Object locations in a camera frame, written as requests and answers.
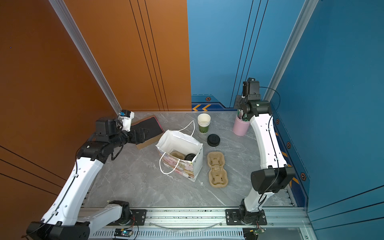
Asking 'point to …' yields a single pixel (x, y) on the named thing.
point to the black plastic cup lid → (190, 157)
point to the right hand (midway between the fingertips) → (242, 99)
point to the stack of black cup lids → (213, 140)
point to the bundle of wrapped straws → (241, 115)
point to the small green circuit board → (123, 232)
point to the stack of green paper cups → (203, 121)
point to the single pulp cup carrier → (177, 155)
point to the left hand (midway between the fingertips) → (142, 127)
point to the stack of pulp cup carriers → (218, 176)
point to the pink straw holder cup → (240, 127)
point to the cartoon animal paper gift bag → (181, 152)
